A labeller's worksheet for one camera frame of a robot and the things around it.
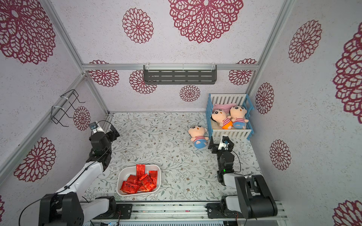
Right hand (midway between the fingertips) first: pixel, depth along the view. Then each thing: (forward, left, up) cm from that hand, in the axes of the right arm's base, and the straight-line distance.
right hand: (221, 139), depth 87 cm
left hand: (0, +69, +8) cm, 70 cm away
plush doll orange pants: (+21, -2, -1) cm, 21 cm away
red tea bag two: (-19, +42, -12) cm, 47 cm away
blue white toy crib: (+23, -10, -2) cm, 25 cm away
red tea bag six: (-21, +47, -9) cm, 52 cm away
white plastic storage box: (-19, +58, -8) cm, 62 cm away
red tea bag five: (-23, +53, -9) cm, 58 cm away
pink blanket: (+32, -9, -3) cm, 33 cm away
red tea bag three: (-28, +53, -8) cm, 61 cm away
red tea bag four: (-25, +43, -9) cm, 50 cm away
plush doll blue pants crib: (+22, -15, 0) cm, 26 cm away
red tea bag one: (-18, +48, -7) cm, 52 cm away
